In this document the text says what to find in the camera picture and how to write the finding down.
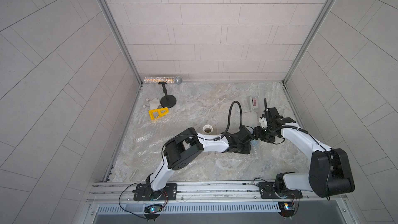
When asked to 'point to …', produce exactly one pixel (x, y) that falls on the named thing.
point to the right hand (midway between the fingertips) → (255, 135)
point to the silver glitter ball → (178, 80)
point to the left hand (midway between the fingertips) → (252, 150)
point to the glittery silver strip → (155, 80)
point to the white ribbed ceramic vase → (208, 129)
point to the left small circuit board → (152, 208)
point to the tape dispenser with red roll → (254, 103)
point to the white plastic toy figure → (154, 103)
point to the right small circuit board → (287, 208)
